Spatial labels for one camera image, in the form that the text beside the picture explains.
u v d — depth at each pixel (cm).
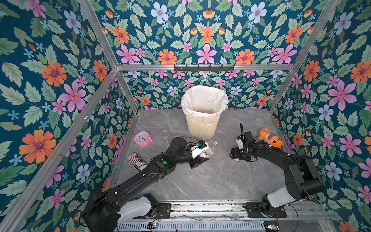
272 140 91
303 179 45
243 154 79
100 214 39
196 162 64
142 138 99
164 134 86
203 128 91
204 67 93
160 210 74
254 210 73
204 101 97
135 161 88
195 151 63
